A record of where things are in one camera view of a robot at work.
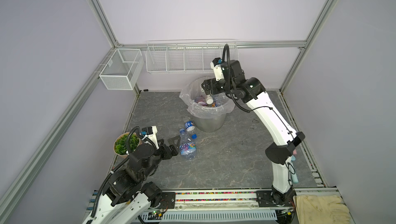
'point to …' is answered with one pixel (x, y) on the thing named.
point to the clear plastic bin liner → (193, 89)
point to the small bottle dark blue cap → (190, 126)
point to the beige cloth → (321, 209)
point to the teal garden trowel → (293, 170)
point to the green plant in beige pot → (119, 146)
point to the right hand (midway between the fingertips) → (209, 83)
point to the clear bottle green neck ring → (209, 99)
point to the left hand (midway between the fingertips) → (173, 141)
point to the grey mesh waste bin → (210, 118)
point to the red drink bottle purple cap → (200, 100)
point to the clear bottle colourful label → (187, 147)
